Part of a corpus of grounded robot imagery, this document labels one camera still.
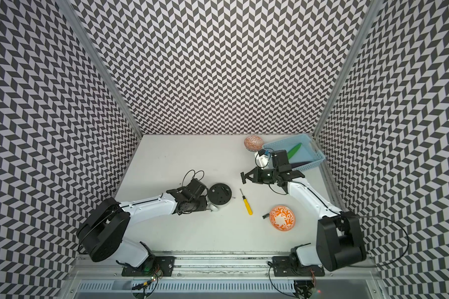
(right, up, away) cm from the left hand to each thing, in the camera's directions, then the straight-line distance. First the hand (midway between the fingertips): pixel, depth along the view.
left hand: (201, 205), depth 89 cm
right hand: (+21, +14, -8) cm, 27 cm away
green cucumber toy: (+51, +27, +18) cm, 61 cm away
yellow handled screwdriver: (+22, 0, +2) cm, 22 cm away
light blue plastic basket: (+57, +27, +21) cm, 66 cm away
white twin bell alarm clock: (+9, +5, -1) cm, 10 cm away
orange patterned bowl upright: (+38, -4, -5) cm, 39 cm away
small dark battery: (+30, -3, -4) cm, 31 cm away
